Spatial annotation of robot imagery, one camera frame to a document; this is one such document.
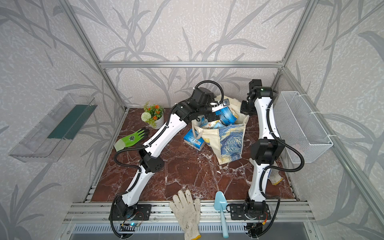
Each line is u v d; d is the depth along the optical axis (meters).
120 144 0.98
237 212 0.73
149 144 0.54
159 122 1.01
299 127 0.64
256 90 0.61
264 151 0.54
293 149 0.48
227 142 0.81
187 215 0.71
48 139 0.64
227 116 0.87
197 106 0.60
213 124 0.86
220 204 0.75
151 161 0.53
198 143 0.93
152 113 0.98
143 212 0.73
